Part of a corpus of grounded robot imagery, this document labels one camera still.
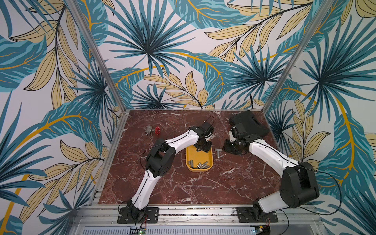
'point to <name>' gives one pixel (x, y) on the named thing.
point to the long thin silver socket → (218, 154)
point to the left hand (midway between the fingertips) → (206, 150)
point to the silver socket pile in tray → (199, 166)
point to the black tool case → (252, 125)
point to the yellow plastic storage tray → (199, 156)
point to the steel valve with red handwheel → (148, 129)
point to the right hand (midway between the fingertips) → (225, 148)
